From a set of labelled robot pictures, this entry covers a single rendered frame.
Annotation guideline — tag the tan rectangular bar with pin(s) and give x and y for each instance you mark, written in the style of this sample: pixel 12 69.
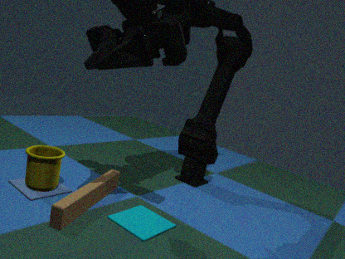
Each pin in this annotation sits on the tan rectangular bar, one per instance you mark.
pixel 73 205

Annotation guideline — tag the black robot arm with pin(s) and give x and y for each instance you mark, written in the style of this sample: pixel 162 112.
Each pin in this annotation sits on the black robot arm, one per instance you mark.
pixel 197 140

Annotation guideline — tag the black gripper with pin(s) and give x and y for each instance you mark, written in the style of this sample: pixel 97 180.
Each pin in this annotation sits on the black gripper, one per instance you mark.
pixel 138 46

